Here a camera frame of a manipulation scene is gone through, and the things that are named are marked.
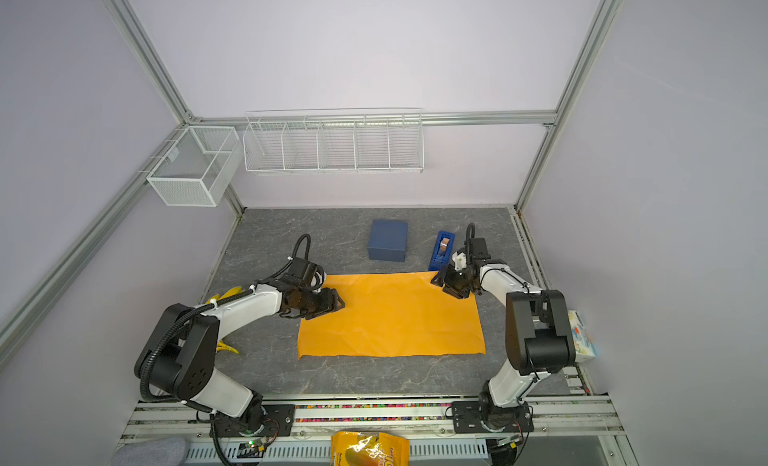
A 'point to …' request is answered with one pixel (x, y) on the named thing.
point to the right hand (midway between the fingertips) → (439, 286)
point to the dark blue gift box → (387, 240)
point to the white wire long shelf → (334, 141)
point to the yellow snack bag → (349, 448)
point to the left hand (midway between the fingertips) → (336, 310)
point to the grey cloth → (170, 451)
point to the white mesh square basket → (195, 170)
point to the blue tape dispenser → (443, 250)
